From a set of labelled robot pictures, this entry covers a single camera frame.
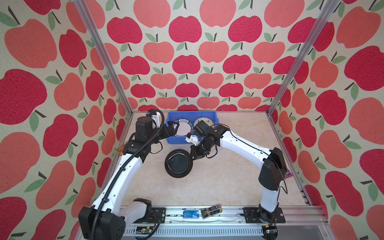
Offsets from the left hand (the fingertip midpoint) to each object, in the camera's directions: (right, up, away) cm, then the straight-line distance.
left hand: (175, 126), depth 74 cm
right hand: (+9, -17, +4) cm, 19 cm away
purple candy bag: (+65, -28, +12) cm, 72 cm away
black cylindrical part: (+19, -42, -1) cm, 46 cm away
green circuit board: (-16, -51, -2) cm, 53 cm away
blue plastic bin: (-7, +8, +38) cm, 39 cm away
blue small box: (+8, -43, -2) cm, 44 cm away
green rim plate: (+4, -1, +9) cm, 10 cm away
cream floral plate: (+19, +5, +35) cm, 40 cm away
